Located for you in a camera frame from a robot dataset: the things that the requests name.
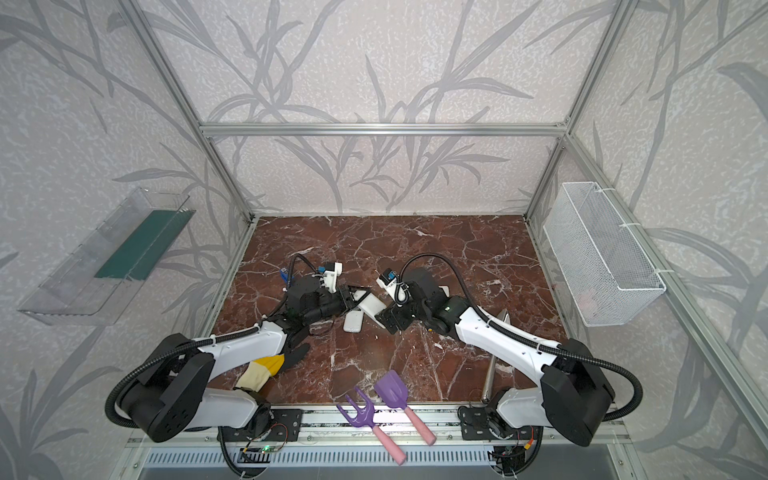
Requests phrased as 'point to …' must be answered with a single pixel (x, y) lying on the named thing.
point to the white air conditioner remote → (372, 305)
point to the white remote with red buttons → (353, 322)
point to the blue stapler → (284, 275)
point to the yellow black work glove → (258, 372)
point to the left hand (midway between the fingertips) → (374, 285)
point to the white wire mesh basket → (602, 270)
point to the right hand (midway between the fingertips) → (388, 296)
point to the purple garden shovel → (393, 387)
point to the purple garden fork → (363, 416)
